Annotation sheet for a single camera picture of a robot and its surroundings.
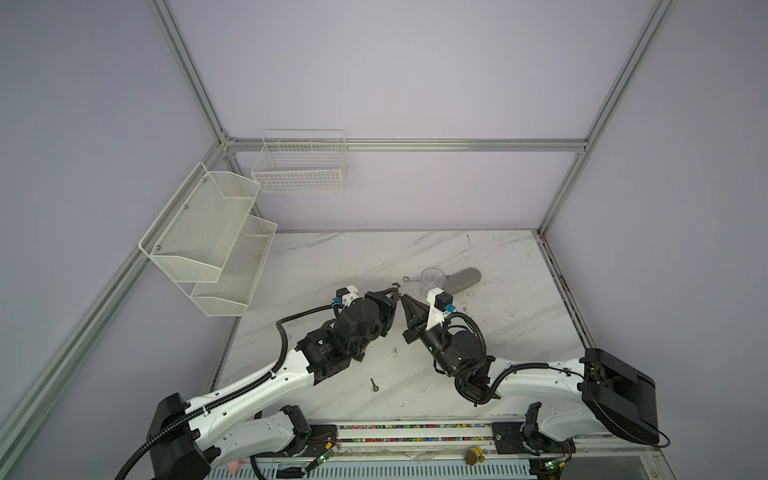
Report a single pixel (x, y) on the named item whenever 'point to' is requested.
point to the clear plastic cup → (431, 277)
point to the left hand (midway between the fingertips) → (404, 293)
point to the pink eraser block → (234, 466)
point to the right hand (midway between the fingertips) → (400, 299)
